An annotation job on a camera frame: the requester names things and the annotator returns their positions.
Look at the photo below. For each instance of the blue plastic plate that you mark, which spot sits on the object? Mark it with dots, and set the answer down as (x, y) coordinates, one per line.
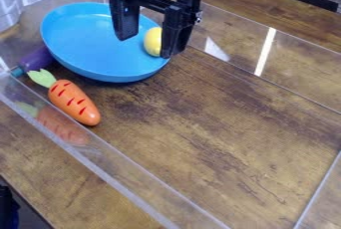
(79, 36)

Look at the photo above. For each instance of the orange toy carrot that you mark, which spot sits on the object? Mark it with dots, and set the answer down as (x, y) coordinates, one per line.
(67, 97)

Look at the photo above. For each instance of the yellow toy lemon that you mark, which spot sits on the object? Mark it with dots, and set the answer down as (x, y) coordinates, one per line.
(152, 41)

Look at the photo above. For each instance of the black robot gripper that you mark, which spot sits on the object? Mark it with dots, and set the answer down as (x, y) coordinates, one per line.
(176, 24)

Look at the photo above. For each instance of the purple toy eggplant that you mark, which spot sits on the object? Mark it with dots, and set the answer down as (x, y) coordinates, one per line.
(39, 59)

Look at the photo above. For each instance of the clear acrylic enclosure wall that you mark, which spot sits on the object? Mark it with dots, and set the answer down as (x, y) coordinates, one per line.
(223, 143)

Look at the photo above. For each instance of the dark object at bottom left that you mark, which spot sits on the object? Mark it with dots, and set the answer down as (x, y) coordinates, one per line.
(8, 209)

